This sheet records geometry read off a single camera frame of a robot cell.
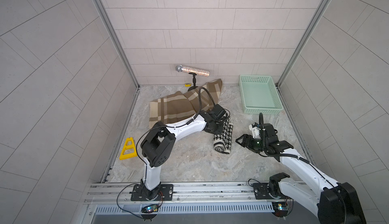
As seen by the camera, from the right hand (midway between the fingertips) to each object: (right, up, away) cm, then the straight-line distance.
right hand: (239, 142), depth 82 cm
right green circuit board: (+15, -26, -15) cm, 33 cm away
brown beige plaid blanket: (-37, +18, +19) cm, 45 cm away
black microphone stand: (-26, +36, +22) cm, 50 cm away
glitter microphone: (-35, +43, +14) cm, 57 cm away
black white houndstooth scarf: (-10, 0, -2) cm, 10 cm away
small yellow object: (-31, +34, +33) cm, 57 cm away
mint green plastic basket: (+22, +26, +29) cm, 45 cm away
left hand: (-9, +5, +5) cm, 12 cm away
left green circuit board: (-43, -24, -17) cm, 52 cm away
